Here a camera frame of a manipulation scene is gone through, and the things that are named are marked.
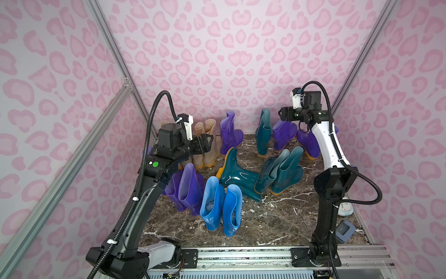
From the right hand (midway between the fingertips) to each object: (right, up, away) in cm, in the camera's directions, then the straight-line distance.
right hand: (289, 109), depth 88 cm
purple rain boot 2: (-52, -36, -22) cm, 67 cm away
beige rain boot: (-48, -26, +10) cm, 56 cm away
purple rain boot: (-45, -35, -22) cm, 62 cm away
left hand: (-39, -15, -21) cm, 47 cm away
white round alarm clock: (+26, -49, -4) cm, 55 cm away
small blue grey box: (+22, -57, -10) cm, 62 cm away
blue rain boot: (-29, -41, -28) cm, 58 cm away
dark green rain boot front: (-30, -33, +6) cm, 45 cm away
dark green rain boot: (-13, -11, 0) cm, 18 cm away
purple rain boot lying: (-30, -13, +12) cm, 35 cm away
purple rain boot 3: (-1, -11, +5) cm, 12 cm away
